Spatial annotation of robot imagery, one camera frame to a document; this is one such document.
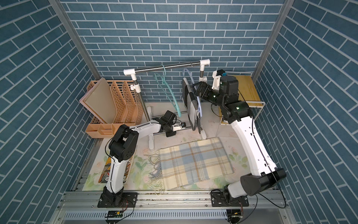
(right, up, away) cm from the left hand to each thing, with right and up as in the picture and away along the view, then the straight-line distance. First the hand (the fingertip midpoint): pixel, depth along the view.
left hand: (176, 129), depth 102 cm
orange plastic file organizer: (-40, +19, +10) cm, 45 cm away
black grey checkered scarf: (+10, +18, -22) cm, 30 cm away
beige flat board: (-53, +22, -5) cm, 58 cm away
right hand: (+14, +24, -35) cm, 45 cm away
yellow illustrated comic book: (-41, -25, -21) cm, 52 cm away
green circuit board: (-30, -41, -30) cm, 59 cm away
